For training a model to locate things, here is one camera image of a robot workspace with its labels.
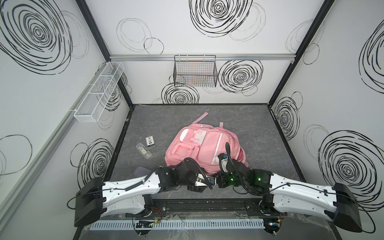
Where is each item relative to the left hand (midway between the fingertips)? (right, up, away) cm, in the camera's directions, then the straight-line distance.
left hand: (207, 177), depth 73 cm
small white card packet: (-36, +14, +25) cm, 46 cm away
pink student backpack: (0, +15, +13) cm, 20 cm away
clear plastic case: (-38, +9, +20) cm, 44 cm away
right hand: (+1, -2, -2) cm, 3 cm away
